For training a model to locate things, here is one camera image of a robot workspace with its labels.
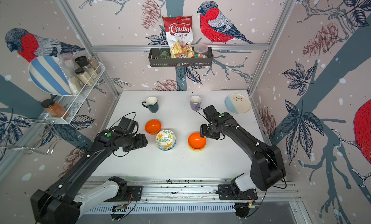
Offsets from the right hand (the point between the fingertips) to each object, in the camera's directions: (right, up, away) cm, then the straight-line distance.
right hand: (204, 133), depth 84 cm
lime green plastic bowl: (-4, -10, 0) cm, 11 cm away
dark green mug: (-37, +18, +19) cm, 45 cm away
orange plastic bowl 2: (-5, -5, +2) cm, 7 cm away
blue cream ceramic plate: (+31, +18, +31) cm, 47 cm away
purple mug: (-4, +20, +21) cm, 29 cm away
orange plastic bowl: (-34, +2, +13) cm, 36 cm away
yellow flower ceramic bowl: (-24, -4, +4) cm, 24 cm away
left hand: (-33, -2, -6) cm, 34 cm away
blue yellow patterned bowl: (-21, -9, -1) cm, 23 cm away
